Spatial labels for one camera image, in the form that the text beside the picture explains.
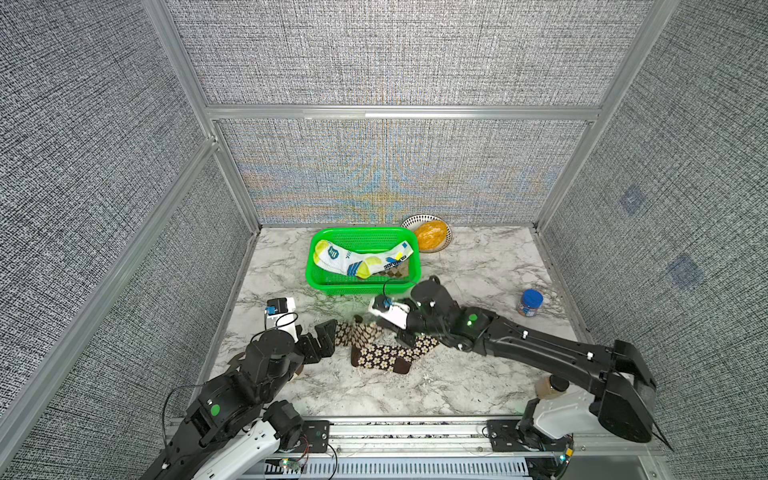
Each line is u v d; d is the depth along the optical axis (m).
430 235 1.08
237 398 0.46
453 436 0.75
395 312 0.62
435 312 0.57
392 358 0.86
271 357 0.45
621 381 0.40
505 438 0.73
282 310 0.58
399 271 1.04
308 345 0.57
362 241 1.11
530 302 0.91
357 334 0.78
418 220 1.20
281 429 0.63
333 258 1.02
